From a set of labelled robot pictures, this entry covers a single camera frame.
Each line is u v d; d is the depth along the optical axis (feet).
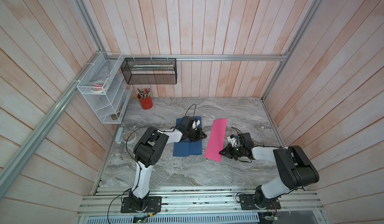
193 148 3.03
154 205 2.39
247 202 2.40
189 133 2.81
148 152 1.78
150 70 3.29
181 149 3.05
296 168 1.55
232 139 2.89
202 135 2.90
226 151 2.68
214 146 3.05
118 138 3.13
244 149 2.43
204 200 2.50
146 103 3.63
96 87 2.40
